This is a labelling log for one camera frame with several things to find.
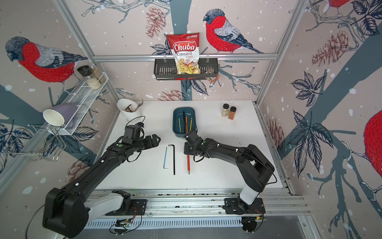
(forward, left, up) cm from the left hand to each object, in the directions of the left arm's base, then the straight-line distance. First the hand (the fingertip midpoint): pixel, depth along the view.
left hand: (156, 137), depth 84 cm
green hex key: (+16, -11, -14) cm, 24 cm away
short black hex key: (-6, -9, -14) cm, 18 cm away
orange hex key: (+16, -16, -14) cm, 27 cm away
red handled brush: (+30, -34, +17) cm, 48 cm away
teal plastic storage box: (+30, -18, -13) cm, 38 cm away
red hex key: (-12, -18, -8) cm, 24 cm away
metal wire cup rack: (-11, +46, +14) cm, 49 cm away
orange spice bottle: (+26, -49, -12) cm, 57 cm away
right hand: (-3, -16, -9) cm, 19 cm away
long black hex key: (+24, -14, -15) cm, 31 cm away
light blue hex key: (-7, -3, -15) cm, 17 cm away
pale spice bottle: (+27, -44, -8) cm, 53 cm away
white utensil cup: (+28, +25, -7) cm, 38 cm away
